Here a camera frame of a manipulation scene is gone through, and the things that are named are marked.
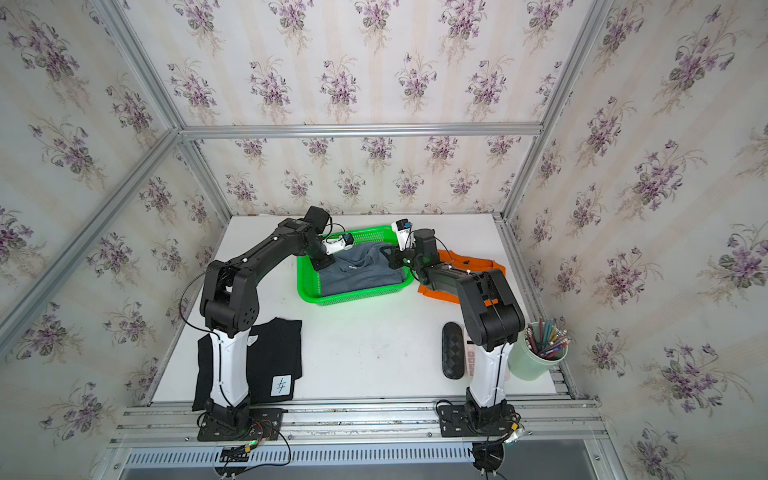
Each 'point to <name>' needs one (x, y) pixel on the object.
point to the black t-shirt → (274, 363)
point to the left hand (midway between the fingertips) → (331, 260)
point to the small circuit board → (235, 454)
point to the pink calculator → (470, 358)
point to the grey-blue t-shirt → (366, 265)
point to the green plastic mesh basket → (309, 280)
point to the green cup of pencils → (537, 349)
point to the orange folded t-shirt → (473, 265)
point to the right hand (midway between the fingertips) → (386, 248)
